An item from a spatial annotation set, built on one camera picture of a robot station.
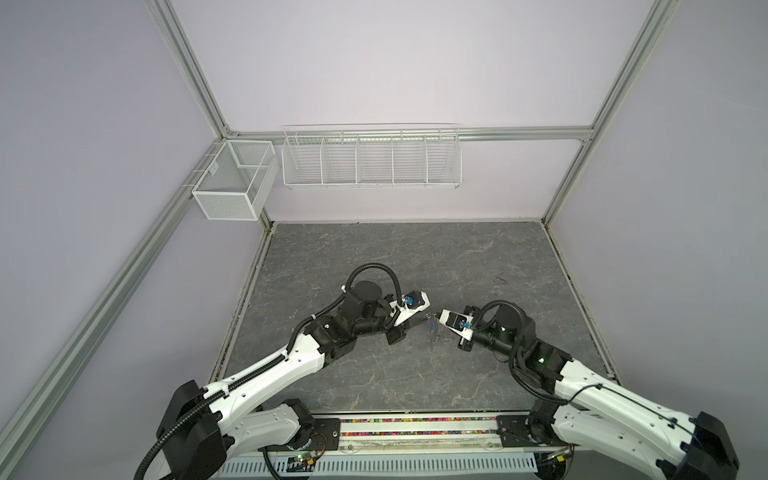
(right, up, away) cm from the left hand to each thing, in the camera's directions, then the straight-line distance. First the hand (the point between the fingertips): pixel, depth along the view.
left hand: (420, 316), depth 72 cm
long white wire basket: (-12, +48, +27) cm, 56 cm away
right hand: (+5, +1, +1) cm, 6 cm away
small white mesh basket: (-61, +39, +30) cm, 78 cm away
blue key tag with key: (+3, -3, +3) cm, 5 cm away
